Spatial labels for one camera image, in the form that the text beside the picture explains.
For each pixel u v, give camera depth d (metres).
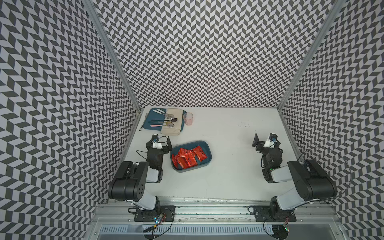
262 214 0.73
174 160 0.87
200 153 0.92
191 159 0.89
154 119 1.12
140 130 1.05
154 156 0.68
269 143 0.76
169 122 1.12
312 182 0.45
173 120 1.09
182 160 0.88
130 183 0.45
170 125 1.09
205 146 0.93
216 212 0.75
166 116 1.14
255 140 0.81
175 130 1.02
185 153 0.89
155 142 0.75
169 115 1.16
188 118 1.10
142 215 0.67
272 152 0.69
